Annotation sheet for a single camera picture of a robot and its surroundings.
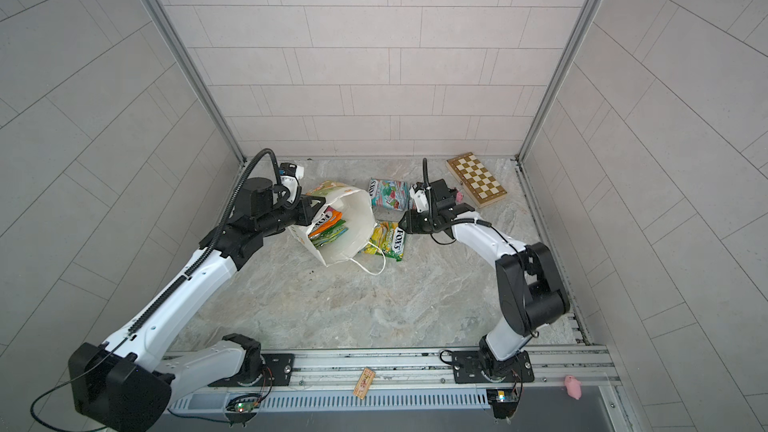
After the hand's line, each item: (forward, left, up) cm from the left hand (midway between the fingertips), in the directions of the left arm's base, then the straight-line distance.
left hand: (331, 196), depth 74 cm
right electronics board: (-40, -42, -25) cm, 63 cm away
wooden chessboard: (+23, -46, -22) cm, 56 cm away
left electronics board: (-41, +16, -21) cm, 49 cm away
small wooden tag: (-37, -9, -23) cm, 44 cm away
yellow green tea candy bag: (0, -14, -22) cm, 26 cm away
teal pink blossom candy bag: (+18, -14, -23) cm, 32 cm away
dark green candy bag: (0, +3, -18) cm, 18 cm away
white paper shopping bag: (+6, -4, -15) cm, 17 cm away
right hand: (+2, -18, -17) cm, 25 cm away
